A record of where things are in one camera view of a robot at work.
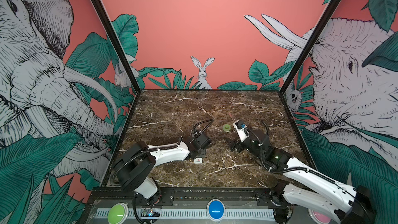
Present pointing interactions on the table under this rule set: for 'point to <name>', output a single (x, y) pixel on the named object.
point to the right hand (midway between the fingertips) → (231, 131)
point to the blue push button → (215, 209)
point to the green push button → (117, 213)
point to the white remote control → (198, 160)
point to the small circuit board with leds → (150, 212)
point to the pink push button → (319, 218)
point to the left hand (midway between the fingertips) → (202, 149)
